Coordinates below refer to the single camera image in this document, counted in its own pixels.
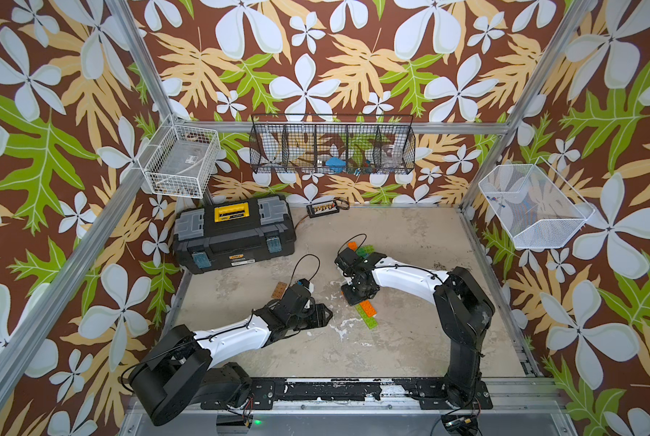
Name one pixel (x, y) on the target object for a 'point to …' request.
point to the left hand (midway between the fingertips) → (329, 312)
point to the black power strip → (322, 208)
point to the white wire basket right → (536, 207)
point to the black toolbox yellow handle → (231, 231)
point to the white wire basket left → (180, 160)
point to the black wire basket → (335, 143)
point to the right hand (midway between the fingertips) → (351, 299)
